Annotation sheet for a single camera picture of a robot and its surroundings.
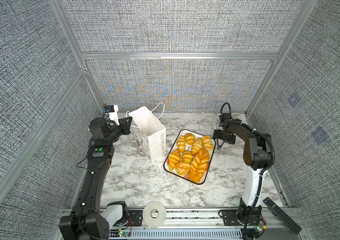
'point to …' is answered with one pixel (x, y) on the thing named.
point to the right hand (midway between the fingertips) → (221, 139)
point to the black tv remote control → (296, 228)
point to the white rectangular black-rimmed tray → (173, 145)
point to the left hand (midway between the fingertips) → (132, 117)
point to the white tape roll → (152, 222)
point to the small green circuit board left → (123, 234)
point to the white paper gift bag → (150, 132)
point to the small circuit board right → (260, 228)
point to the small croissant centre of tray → (187, 156)
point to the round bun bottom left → (182, 167)
